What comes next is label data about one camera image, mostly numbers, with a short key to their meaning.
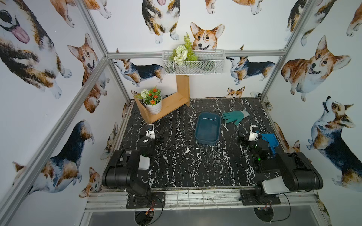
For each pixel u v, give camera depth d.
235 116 1.10
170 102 1.10
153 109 0.98
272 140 0.97
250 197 0.74
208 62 0.93
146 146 0.69
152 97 0.93
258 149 0.70
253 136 0.79
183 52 0.79
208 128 1.01
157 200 0.74
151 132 0.79
